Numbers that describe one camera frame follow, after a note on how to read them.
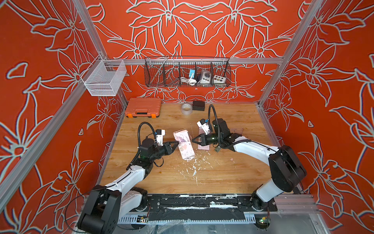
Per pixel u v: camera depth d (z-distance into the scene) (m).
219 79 0.94
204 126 0.78
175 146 0.80
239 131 1.02
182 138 0.81
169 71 1.01
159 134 0.76
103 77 0.92
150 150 0.64
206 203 0.74
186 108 1.16
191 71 0.83
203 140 0.73
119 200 0.43
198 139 0.75
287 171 0.44
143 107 1.14
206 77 0.90
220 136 0.67
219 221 0.76
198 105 1.14
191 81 0.85
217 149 0.93
